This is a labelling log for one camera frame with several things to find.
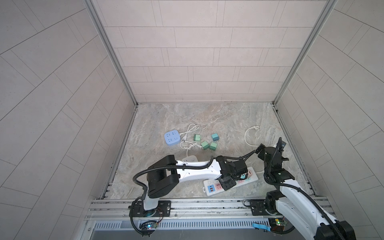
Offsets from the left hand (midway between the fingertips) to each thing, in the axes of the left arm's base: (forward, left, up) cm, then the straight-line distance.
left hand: (230, 183), depth 77 cm
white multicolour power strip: (-2, +10, 0) cm, 10 cm away
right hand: (+19, -21, +4) cm, 29 cm away
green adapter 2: (+22, +8, -1) cm, 23 cm away
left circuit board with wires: (-18, +39, 0) cm, 43 cm away
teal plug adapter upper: (+28, +6, -2) cm, 29 cm away
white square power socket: (+13, +21, 0) cm, 25 cm away
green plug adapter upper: (+28, +18, -1) cm, 33 cm away
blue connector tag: (-18, -11, +1) cm, 21 cm away
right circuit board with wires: (-17, -20, -2) cm, 26 cm away
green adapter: (+22, +13, -1) cm, 26 cm away
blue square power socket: (+27, +34, 0) cm, 43 cm away
